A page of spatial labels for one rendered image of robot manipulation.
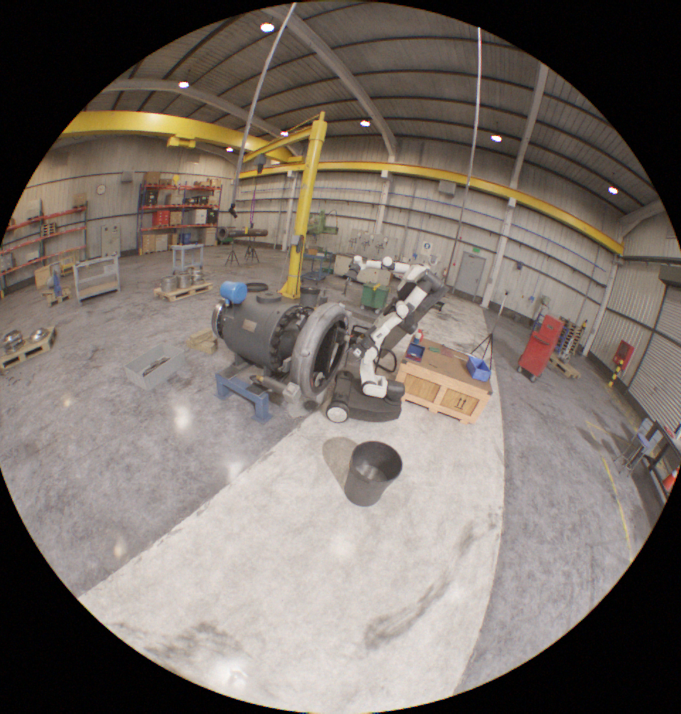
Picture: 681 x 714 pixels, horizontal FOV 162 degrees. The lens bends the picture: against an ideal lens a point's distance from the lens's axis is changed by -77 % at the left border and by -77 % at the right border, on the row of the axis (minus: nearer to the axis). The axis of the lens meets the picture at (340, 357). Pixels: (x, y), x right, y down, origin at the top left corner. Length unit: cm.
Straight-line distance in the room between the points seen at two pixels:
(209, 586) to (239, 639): 34
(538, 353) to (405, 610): 434
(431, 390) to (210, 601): 246
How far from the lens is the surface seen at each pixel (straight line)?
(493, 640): 190
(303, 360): 152
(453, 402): 256
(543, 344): 482
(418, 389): 250
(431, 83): 1032
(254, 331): 183
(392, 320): 165
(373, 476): 167
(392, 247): 811
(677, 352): 962
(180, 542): 163
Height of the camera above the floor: 147
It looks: 28 degrees down
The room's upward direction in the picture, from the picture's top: 11 degrees clockwise
